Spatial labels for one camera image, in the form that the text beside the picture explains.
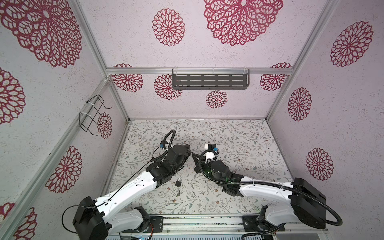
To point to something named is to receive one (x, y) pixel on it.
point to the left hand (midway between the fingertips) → (189, 148)
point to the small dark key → (178, 194)
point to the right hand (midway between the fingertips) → (192, 153)
